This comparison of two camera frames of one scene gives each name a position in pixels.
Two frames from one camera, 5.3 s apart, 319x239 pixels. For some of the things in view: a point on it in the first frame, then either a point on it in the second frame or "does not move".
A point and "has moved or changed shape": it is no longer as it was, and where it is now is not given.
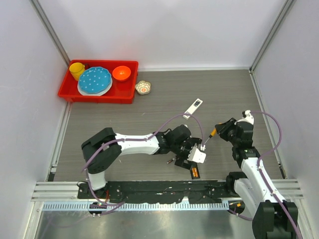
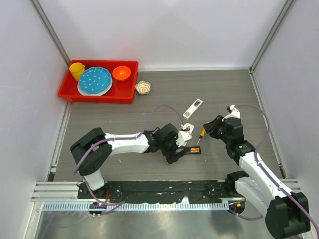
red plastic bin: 120,91 does not move
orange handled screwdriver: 213,134 has moved or changed shape
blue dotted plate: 94,79 does not move
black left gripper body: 186,148 → 168,151
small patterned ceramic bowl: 143,87 does not move
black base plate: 200,191 does not move
